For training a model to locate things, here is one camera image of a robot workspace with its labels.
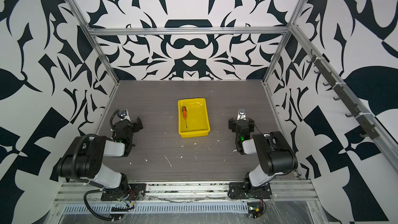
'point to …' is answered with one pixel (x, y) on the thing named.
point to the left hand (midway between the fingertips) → (129, 116)
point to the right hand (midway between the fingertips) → (242, 116)
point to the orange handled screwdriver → (185, 114)
